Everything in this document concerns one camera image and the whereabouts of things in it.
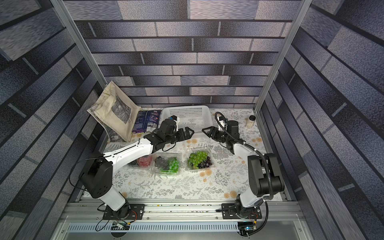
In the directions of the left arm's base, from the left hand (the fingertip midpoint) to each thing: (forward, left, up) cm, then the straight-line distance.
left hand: (190, 132), depth 83 cm
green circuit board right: (-43, -27, -19) cm, 54 cm away
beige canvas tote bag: (+16, +49, -1) cm, 52 cm away
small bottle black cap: (+18, -42, -11) cm, 47 cm away
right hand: (+4, -8, -4) cm, 10 cm away
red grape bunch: (-12, +26, -12) cm, 31 cm away
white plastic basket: (+27, -4, -17) cm, 33 cm away
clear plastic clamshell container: (-13, +24, -20) cm, 34 cm away
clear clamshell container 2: (-10, -5, -11) cm, 16 cm away
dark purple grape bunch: (-13, -9, -14) cm, 21 cm away
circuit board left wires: (-42, +33, -19) cm, 57 cm away
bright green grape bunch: (-15, +10, -13) cm, 22 cm away
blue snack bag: (+20, +33, -14) cm, 41 cm away
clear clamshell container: (-5, +15, -19) cm, 25 cm away
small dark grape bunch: (-13, +17, -13) cm, 25 cm away
